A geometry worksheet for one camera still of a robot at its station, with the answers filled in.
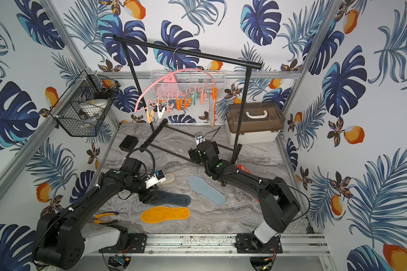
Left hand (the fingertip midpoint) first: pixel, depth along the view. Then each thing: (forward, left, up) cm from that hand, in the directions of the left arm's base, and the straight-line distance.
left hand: (156, 190), depth 81 cm
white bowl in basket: (+28, +31, +26) cm, 49 cm away
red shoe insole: (+41, -27, +11) cm, 50 cm away
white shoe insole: (+5, -25, -9) cm, 27 cm away
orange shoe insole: (-9, -1, -9) cm, 12 cm away
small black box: (+32, +27, -6) cm, 42 cm away
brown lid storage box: (+39, -53, +12) cm, 67 cm away
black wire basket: (+30, +41, +22) cm, 55 cm away
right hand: (+22, -20, +10) cm, 31 cm away
